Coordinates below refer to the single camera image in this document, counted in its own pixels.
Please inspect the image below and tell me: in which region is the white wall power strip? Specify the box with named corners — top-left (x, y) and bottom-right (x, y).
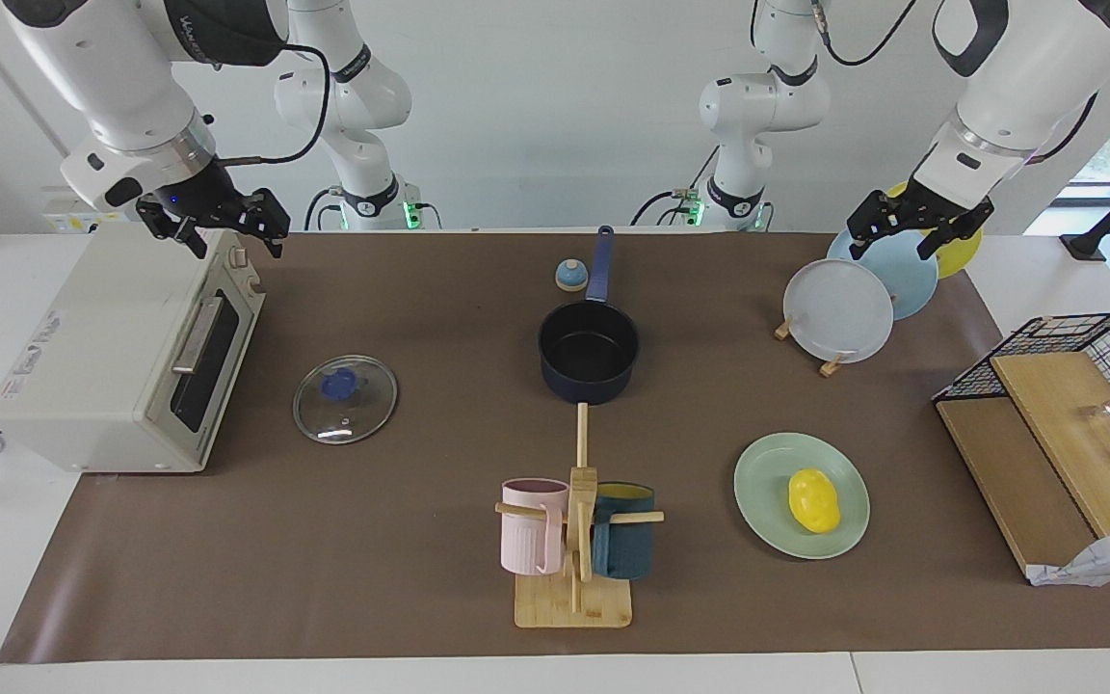
top-left (42, 198), bottom-right (142, 235)

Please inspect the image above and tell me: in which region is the glass lid blue knob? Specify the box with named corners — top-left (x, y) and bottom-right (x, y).
top-left (292, 355), bottom-right (399, 445)

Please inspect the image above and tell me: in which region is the yellow lemon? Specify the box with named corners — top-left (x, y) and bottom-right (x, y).
top-left (787, 468), bottom-right (843, 534)

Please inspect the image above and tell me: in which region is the wooden mug tree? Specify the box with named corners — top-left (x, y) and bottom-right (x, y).
top-left (494, 403), bottom-right (665, 629)

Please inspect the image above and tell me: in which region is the wooden plate rack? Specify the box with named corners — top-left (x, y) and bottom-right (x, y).
top-left (773, 316), bottom-right (853, 378)

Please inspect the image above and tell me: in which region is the dark blue saucepan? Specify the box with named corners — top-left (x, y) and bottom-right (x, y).
top-left (538, 225), bottom-right (641, 406)

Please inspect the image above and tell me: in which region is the brown wooden shelf board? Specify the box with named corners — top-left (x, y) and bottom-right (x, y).
top-left (936, 397), bottom-right (1097, 577)

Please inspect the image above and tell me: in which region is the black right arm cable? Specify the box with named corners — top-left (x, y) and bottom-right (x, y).
top-left (223, 43), bottom-right (333, 167)

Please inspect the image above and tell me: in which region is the yellow plate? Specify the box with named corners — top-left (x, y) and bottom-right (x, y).
top-left (887, 181), bottom-right (983, 280)

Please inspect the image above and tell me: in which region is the light blue plate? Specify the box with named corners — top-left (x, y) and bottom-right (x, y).
top-left (826, 227), bottom-right (939, 321)

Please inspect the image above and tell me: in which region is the black left base cable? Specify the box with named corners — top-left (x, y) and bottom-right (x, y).
top-left (630, 145), bottom-right (722, 228)

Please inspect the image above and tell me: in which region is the black right base cable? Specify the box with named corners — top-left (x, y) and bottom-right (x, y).
top-left (304, 186), bottom-right (344, 232)

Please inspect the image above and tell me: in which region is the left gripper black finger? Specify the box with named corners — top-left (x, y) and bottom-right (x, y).
top-left (917, 202), bottom-right (994, 261)
top-left (849, 191), bottom-right (903, 261)

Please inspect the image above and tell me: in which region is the beige toaster oven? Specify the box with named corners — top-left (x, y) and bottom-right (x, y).
top-left (0, 224), bottom-right (267, 475)

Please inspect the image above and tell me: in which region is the grey plate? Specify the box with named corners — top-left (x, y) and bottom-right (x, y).
top-left (782, 257), bottom-right (895, 365)

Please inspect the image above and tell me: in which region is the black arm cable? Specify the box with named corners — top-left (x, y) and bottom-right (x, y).
top-left (810, 0), bottom-right (1097, 165)
top-left (223, 43), bottom-right (333, 167)

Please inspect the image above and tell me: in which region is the light wooden shelf board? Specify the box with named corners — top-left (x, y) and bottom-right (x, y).
top-left (989, 352), bottom-right (1110, 539)

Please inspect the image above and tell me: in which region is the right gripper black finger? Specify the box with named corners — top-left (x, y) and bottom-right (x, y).
top-left (239, 188), bottom-right (291, 259)
top-left (136, 196), bottom-right (207, 259)

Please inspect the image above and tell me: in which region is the dark teal mug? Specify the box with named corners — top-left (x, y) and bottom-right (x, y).
top-left (591, 482), bottom-right (657, 580)

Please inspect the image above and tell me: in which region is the mint green plate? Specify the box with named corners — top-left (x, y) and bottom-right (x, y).
top-left (733, 431), bottom-right (872, 561)

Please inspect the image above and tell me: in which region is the wooden box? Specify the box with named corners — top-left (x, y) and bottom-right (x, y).
top-left (1027, 525), bottom-right (1110, 587)

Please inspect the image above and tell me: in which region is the brown table mat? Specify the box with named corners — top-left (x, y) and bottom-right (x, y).
top-left (0, 231), bottom-right (1110, 664)

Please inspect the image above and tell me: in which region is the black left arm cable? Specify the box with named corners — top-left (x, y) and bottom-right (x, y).
top-left (810, 0), bottom-right (1097, 165)

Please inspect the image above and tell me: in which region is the black base cable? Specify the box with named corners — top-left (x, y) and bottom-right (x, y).
top-left (304, 186), bottom-right (344, 232)
top-left (630, 145), bottom-right (722, 228)

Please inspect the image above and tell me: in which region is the pink ribbed mug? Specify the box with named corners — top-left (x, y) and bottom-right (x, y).
top-left (500, 478), bottom-right (570, 576)

